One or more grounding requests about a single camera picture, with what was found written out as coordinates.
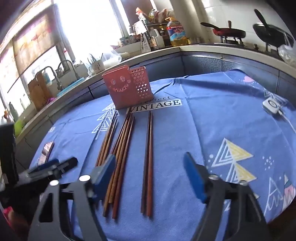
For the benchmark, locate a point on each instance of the metal faucet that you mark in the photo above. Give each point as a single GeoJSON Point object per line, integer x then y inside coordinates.
{"type": "Point", "coordinates": [53, 75]}

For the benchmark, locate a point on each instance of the clear plastic bag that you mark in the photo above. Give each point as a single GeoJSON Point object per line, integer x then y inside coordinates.
{"type": "Point", "coordinates": [287, 53]}

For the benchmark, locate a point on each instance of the curved brown wooden chopstick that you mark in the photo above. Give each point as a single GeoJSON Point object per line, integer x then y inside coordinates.
{"type": "Point", "coordinates": [129, 139]}

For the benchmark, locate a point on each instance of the blue printed tablecloth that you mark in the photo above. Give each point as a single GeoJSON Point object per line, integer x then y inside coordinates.
{"type": "Point", "coordinates": [208, 129]}

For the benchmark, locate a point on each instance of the gas stove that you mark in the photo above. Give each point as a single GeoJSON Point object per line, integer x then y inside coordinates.
{"type": "Point", "coordinates": [231, 41]}

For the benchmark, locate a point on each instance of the red frying pan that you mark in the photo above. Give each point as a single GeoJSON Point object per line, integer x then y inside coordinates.
{"type": "Point", "coordinates": [227, 32]}

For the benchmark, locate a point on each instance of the smartphone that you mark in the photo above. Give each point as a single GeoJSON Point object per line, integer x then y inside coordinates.
{"type": "Point", "coordinates": [46, 151]}

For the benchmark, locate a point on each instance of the dark red wooden chopstick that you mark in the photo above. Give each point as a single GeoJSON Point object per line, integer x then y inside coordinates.
{"type": "Point", "coordinates": [146, 162]}
{"type": "Point", "coordinates": [151, 162]}

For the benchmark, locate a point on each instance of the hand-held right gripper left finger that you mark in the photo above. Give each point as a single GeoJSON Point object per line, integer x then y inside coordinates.
{"type": "Point", "coordinates": [104, 176]}

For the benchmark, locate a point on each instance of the condiment rack with bottles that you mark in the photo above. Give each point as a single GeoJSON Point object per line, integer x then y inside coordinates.
{"type": "Point", "coordinates": [150, 30]}

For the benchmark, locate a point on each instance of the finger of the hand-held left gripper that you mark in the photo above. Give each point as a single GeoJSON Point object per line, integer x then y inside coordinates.
{"type": "Point", "coordinates": [68, 163]}
{"type": "Point", "coordinates": [46, 165]}

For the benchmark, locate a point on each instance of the white mug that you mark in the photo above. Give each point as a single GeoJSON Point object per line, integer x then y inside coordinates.
{"type": "Point", "coordinates": [96, 66]}

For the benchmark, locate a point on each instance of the kitchen counter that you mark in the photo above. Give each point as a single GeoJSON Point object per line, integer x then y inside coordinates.
{"type": "Point", "coordinates": [208, 47]}

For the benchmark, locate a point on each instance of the cooking oil bottle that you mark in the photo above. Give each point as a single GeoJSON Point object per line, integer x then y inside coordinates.
{"type": "Point", "coordinates": [177, 31]}

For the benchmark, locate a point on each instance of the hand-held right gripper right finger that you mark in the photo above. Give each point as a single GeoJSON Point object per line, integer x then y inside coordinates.
{"type": "Point", "coordinates": [194, 178]}

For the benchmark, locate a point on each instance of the teal tray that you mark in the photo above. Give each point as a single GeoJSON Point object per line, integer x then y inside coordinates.
{"type": "Point", "coordinates": [71, 85]}

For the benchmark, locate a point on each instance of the pink plastic utensil holder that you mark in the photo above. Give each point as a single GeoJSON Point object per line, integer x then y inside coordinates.
{"type": "Point", "coordinates": [121, 89]}

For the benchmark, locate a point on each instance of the light brown wooden chopstick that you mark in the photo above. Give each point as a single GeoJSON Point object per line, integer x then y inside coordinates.
{"type": "Point", "coordinates": [124, 139]}

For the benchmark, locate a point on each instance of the black wok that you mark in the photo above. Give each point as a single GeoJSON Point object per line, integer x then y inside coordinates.
{"type": "Point", "coordinates": [271, 32]}

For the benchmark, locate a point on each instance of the pink patterned clothing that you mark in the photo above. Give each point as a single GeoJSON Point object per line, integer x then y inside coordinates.
{"type": "Point", "coordinates": [8, 213]}

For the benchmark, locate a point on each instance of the wooden cutting board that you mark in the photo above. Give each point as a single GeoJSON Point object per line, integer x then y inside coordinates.
{"type": "Point", "coordinates": [38, 91]}

